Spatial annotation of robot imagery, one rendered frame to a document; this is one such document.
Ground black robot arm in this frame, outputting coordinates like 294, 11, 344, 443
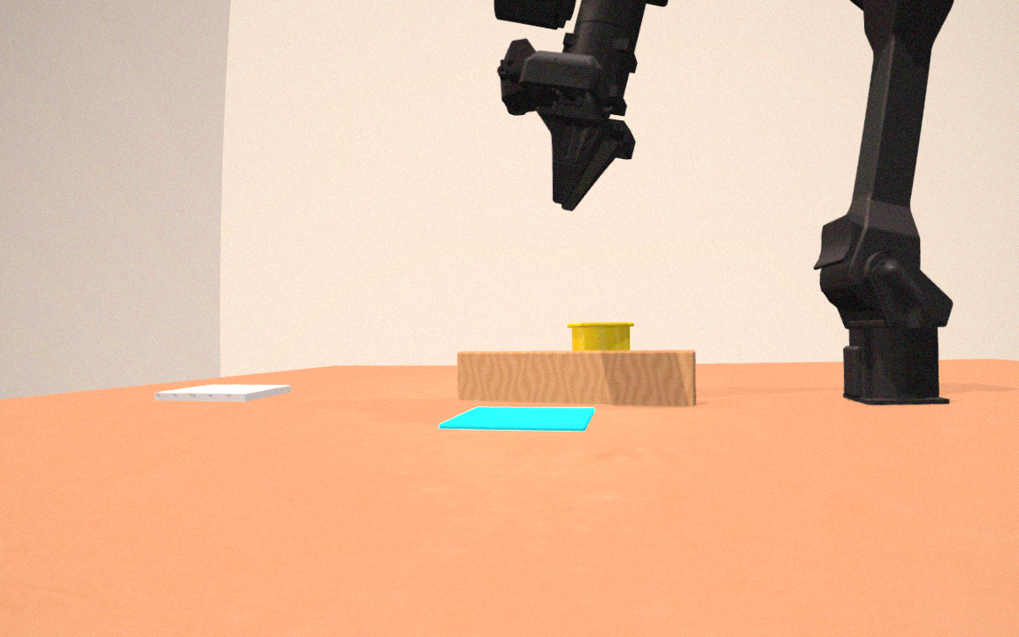
494, 0, 954, 406

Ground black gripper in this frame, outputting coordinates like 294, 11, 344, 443
519, 21, 638, 211

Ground white flat square pad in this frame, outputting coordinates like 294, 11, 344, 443
155, 385, 292, 402

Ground yellow cup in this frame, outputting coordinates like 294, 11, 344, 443
568, 322, 634, 351

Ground tan wooden block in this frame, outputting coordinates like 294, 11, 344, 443
457, 349, 696, 407

